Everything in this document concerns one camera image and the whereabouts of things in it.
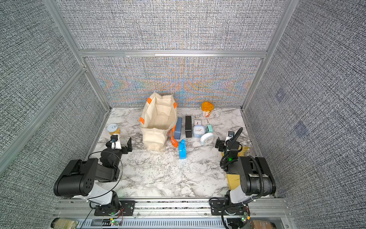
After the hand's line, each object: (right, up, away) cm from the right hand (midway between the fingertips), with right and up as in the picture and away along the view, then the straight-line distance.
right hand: (226, 134), depth 92 cm
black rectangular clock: (-24, +5, +8) cm, 26 cm away
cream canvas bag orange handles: (-47, +9, +18) cm, 51 cm away
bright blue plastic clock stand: (-28, -8, -8) cm, 31 cm away
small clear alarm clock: (-17, +8, +16) cm, 24 cm away
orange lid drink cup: (-10, +19, +15) cm, 26 cm away
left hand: (-65, -1, -3) cm, 65 cm away
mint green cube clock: (-10, +4, +8) cm, 13 cm away
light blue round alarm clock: (-17, +2, +10) cm, 20 cm away
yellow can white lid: (-77, +3, +8) cm, 78 cm away
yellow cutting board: (+2, -26, -9) cm, 27 cm away
